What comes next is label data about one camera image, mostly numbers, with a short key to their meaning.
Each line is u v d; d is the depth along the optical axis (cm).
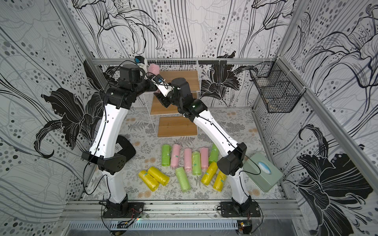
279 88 88
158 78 56
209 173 81
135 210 72
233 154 48
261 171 78
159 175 82
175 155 88
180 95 53
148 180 80
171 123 110
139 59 57
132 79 50
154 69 68
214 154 89
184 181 81
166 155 88
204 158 89
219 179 79
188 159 87
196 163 85
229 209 72
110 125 47
